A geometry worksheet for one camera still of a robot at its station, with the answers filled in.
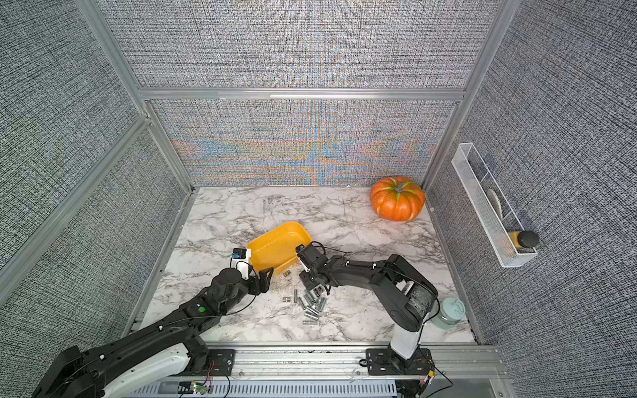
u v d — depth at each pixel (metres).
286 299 0.86
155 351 0.52
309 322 0.81
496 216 0.69
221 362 0.73
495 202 0.70
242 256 0.70
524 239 0.62
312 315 0.82
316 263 0.71
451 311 0.74
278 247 1.02
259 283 0.73
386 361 0.73
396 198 1.00
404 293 0.48
